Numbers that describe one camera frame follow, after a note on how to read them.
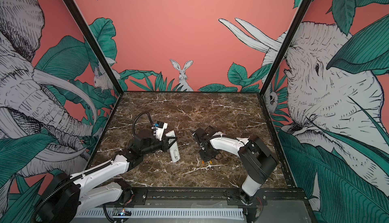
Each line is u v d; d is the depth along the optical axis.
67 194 0.40
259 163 0.45
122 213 0.70
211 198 0.75
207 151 0.76
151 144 0.68
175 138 0.79
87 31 0.86
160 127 0.72
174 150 0.80
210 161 0.85
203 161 0.84
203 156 0.78
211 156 0.76
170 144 0.76
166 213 0.70
